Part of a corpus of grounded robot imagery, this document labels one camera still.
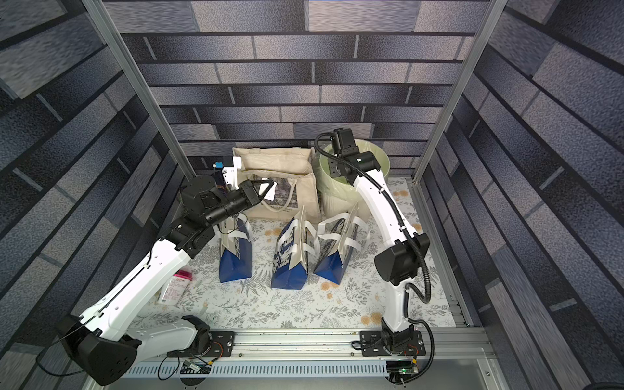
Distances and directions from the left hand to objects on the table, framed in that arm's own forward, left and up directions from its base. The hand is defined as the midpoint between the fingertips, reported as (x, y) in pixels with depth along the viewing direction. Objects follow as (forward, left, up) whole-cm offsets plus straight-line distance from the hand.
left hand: (274, 181), depth 64 cm
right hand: (+19, -21, -9) cm, 30 cm away
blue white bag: (-8, +14, -23) cm, 28 cm away
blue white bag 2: (-6, -6, -21) cm, 23 cm away
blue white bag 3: (-6, -18, -17) cm, 26 cm away
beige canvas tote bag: (+26, -2, -21) cm, 34 cm away
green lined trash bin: (+10, -19, -17) cm, 27 cm away
